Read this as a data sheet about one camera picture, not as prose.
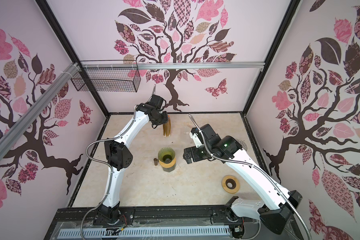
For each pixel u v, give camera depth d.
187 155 0.61
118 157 0.58
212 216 0.73
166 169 0.87
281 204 0.38
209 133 0.52
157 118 0.79
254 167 0.42
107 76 0.95
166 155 0.84
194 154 0.60
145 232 0.70
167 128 1.03
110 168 0.60
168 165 0.81
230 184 0.84
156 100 0.75
